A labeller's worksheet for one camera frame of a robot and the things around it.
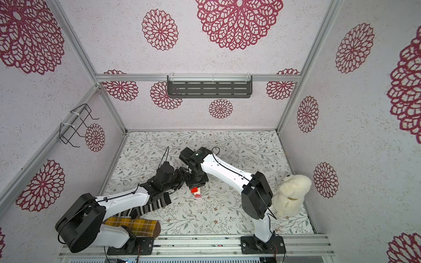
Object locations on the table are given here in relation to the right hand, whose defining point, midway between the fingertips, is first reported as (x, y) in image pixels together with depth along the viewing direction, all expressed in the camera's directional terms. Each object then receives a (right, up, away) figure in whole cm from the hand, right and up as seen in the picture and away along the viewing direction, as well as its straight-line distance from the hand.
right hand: (190, 185), depth 80 cm
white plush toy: (+46, +1, -9) cm, 47 cm away
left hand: (0, +5, +7) cm, 8 cm away
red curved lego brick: (+2, -2, 0) cm, 3 cm away
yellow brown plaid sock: (-25, -20, -1) cm, 32 cm away
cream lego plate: (+4, -4, +1) cm, 6 cm away
